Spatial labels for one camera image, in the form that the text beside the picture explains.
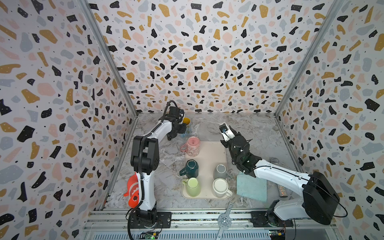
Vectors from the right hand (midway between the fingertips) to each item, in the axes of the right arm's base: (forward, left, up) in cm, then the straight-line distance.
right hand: (228, 124), depth 78 cm
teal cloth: (-23, -16, -28) cm, 40 cm away
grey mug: (-18, +3, -18) cm, 26 cm away
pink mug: (-3, +20, -18) cm, 26 cm away
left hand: (+13, +26, -17) cm, 34 cm away
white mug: (-25, +4, -21) cm, 33 cm away
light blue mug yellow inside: (+18, +25, -18) cm, 36 cm away
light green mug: (-27, +18, -18) cm, 37 cm away
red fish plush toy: (-29, +48, -19) cm, 59 cm away
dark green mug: (-17, +19, -18) cm, 31 cm away
